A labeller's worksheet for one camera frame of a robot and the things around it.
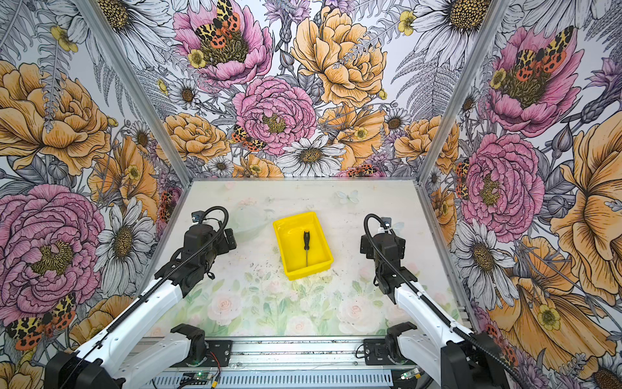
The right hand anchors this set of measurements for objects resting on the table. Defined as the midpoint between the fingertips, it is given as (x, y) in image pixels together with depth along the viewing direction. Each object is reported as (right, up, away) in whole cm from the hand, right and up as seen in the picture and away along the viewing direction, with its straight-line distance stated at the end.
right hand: (379, 242), depth 86 cm
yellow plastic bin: (-33, +2, +13) cm, 35 cm away
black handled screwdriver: (-26, -3, +10) cm, 28 cm away
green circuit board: (-55, -36, -15) cm, 67 cm away
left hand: (-55, +1, -3) cm, 55 cm away
